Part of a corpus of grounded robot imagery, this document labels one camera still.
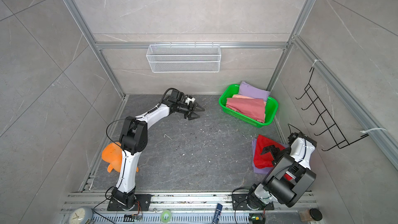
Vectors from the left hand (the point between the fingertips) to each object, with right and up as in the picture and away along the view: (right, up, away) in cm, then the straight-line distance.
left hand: (203, 111), depth 91 cm
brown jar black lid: (+44, -43, -27) cm, 68 cm away
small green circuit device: (+23, -50, -19) cm, 58 cm away
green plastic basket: (+48, +2, +15) cm, 50 cm away
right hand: (+33, -25, -12) cm, 43 cm away
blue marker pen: (+6, -46, -22) cm, 52 cm away
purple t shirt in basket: (+31, +15, +16) cm, 38 cm away
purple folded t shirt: (+33, -32, -9) cm, 47 cm away
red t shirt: (+33, -26, -11) cm, 43 cm away
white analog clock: (-55, -46, -24) cm, 75 cm away
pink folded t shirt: (+30, +2, +8) cm, 31 cm away
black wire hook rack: (+54, -8, -27) cm, 61 cm away
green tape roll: (-18, -48, -21) cm, 56 cm away
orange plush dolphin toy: (-49, -23, -9) cm, 55 cm away
